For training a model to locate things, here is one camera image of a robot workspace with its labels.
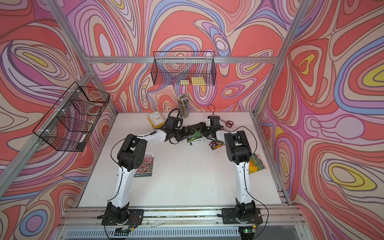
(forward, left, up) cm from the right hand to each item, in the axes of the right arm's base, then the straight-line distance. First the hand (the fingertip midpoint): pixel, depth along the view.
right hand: (195, 131), depth 107 cm
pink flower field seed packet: (-28, +31, 0) cm, 42 cm away
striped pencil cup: (+15, +8, +16) cm, 23 cm away
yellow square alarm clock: (+11, +30, +3) cm, 32 cm away
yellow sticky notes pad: (+13, -2, +33) cm, 36 cm away
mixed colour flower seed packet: (-11, -14, -2) cm, 17 cm away
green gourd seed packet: (-7, +1, 0) cm, 7 cm away
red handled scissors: (+6, -25, 0) cm, 26 cm away
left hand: (-6, +2, +3) cm, 7 cm away
